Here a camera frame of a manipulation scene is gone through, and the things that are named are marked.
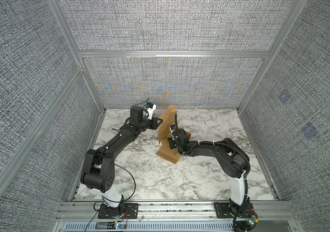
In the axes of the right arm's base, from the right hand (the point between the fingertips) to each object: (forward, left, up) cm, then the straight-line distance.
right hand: (170, 134), depth 98 cm
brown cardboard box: (+1, +2, +15) cm, 15 cm away
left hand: (0, +3, +17) cm, 17 cm away
